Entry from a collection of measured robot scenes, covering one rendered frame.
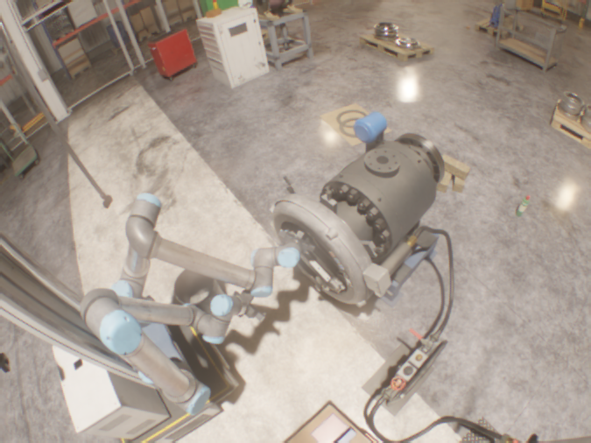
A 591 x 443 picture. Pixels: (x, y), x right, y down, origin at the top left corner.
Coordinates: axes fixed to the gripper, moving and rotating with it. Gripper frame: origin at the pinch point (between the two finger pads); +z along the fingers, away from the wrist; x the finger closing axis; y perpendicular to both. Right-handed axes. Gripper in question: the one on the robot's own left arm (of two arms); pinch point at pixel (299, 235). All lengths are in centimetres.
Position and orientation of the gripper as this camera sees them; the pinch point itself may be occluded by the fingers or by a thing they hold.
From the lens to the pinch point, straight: 166.3
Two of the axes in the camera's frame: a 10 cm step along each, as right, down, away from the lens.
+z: 1.4, -2.6, 9.6
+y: 4.3, -8.6, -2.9
